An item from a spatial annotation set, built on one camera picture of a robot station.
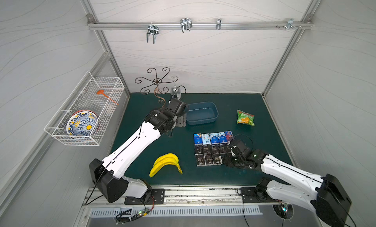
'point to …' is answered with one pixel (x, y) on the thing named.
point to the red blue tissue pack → (229, 135)
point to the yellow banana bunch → (168, 159)
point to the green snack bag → (245, 118)
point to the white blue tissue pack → (206, 139)
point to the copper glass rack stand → (157, 81)
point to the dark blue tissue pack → (198, 138)
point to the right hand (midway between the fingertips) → (225, 160)
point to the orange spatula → (101, 92)
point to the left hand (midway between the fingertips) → (176, 117)
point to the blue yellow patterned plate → (83, 123)
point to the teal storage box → (201, 113)
